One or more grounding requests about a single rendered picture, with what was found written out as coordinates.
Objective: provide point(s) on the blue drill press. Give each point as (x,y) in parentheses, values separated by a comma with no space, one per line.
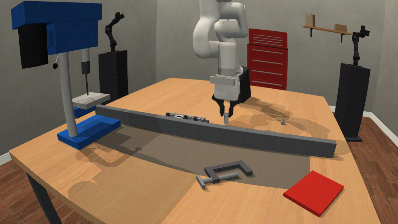
(47,28)

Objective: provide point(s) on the red flat square block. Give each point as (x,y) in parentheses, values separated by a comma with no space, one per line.
(314,193)

